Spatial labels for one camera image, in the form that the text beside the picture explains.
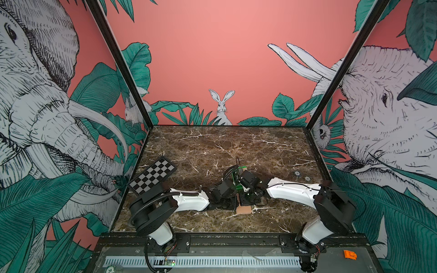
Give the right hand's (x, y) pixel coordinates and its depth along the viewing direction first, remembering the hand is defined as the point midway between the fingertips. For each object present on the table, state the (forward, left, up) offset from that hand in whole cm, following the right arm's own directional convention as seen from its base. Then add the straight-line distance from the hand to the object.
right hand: (239, 202), depth 84 cm
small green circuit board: (-25, +30, -2) cm, 39 cm away
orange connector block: (-22, -46, -1) cm, 51 cm away
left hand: (-1, -1, 0) cm, 1 cm away
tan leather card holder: (-3, -2, -2) cm, 4 cm away
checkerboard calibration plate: (+14, +46, +1) cm, 48 cm away
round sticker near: (+15, -40, -4) cm, 43 cm away
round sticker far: (+19, -35, -4) cm, 40 cm away
